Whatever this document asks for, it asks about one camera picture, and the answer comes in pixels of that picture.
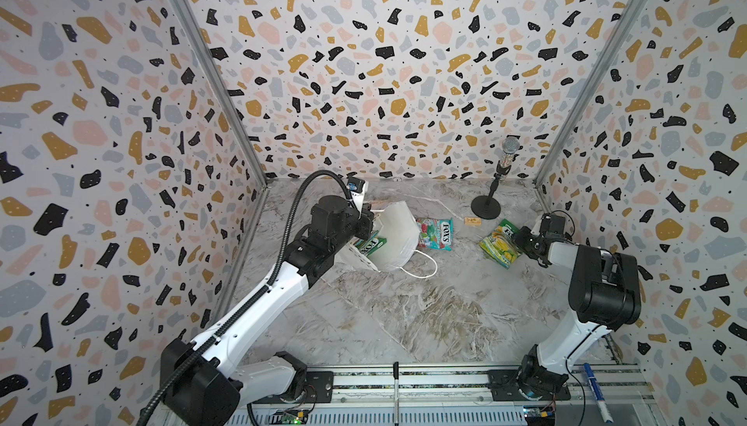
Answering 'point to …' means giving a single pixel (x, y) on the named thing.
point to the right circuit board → (540, 416)
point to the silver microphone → (510, 146)
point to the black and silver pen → (396, 376)
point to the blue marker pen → (604, 410)
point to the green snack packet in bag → (373, 242)
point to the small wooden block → (473, 221)
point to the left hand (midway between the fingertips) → (369, 200)
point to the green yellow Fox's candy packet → (499, 246)
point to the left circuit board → (289, 416)
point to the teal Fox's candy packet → (436, 232)
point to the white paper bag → (401, 230)
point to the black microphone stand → (488, 207)
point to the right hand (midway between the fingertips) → (514, 228)
